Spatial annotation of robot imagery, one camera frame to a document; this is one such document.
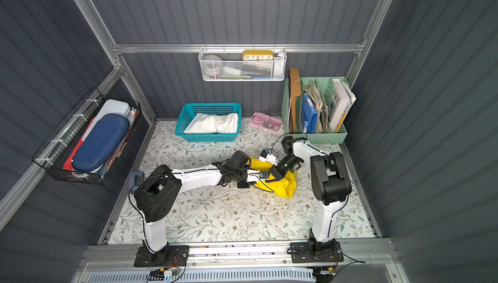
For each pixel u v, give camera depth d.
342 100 0.93
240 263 0.72
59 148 0.63
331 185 0.52
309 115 0.97
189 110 1.15
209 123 1.08
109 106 0.78
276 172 0.81
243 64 0.90
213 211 0.85
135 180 0.91
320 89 1.01
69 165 0.65
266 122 1.19
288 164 0.80
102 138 0.68
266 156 0.84
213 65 0.83
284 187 0.83
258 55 0.87
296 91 0.89
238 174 0.77
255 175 0.79
